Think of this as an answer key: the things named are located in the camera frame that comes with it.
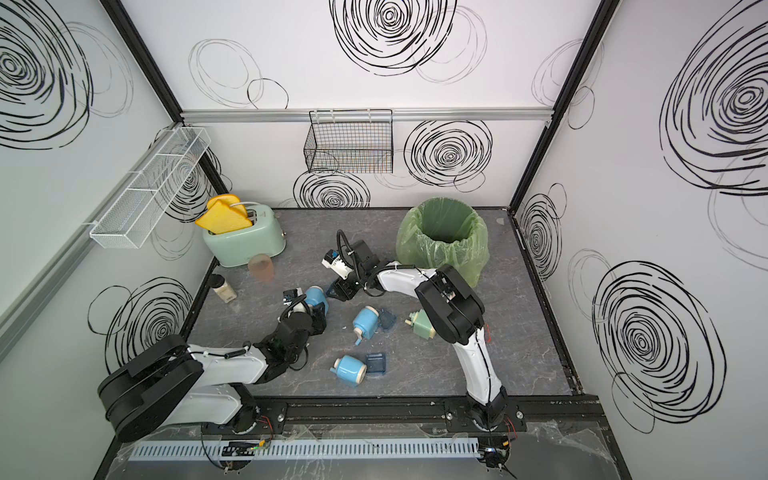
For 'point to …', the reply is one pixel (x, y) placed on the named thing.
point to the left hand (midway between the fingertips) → (317, 308)
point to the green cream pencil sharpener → (421, 324)
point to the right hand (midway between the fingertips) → (334, 287)
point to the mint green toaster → (266, 236)
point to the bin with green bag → (442, 231)
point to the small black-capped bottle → (222, 288)
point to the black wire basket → (350, 141)
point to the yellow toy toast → (224, 213)
